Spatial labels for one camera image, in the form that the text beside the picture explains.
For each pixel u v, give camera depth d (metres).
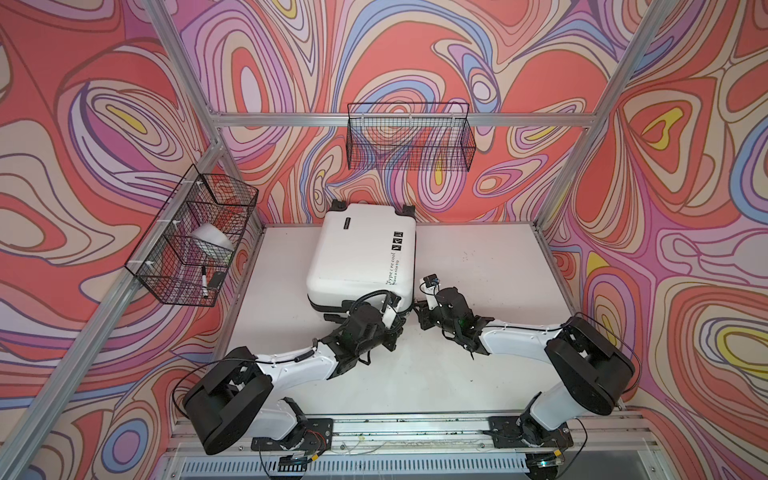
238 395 0.42
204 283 0.73
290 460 0.70
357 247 0.87
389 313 0.72
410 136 0.96
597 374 0.45
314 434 0.73
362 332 0.63
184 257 0.75
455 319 0.69
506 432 0.73
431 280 0.78
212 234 0.73
